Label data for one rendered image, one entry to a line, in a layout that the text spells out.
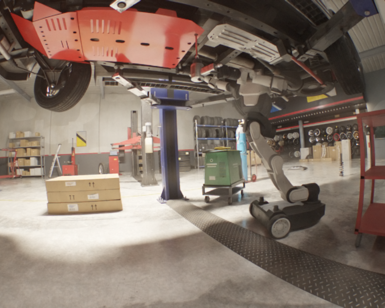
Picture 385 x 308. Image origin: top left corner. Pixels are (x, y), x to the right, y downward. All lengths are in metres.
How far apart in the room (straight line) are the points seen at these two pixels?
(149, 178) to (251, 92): 3.66
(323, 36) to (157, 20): 1.19
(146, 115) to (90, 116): 6.27
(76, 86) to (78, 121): 8.72
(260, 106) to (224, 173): 1.21
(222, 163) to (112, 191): 1.53
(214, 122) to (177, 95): 8.30
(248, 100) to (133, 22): 1.08
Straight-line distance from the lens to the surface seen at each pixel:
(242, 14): 1.39
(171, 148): 2.96
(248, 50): 1.74
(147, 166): 4.61
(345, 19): 1.39
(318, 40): 1.53
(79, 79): 2.02
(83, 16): 1.41
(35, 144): 10.81
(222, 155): 2.40
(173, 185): 2.99
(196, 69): 1.23
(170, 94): 2.85
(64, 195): 2.58
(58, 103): 2.08
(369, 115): 1.27
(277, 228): 1.44
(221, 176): 2.43
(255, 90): 1.53
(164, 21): 1.36
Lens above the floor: 0.66
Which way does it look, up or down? 1 degrees up
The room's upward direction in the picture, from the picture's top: 3 degrees counter-clockwise
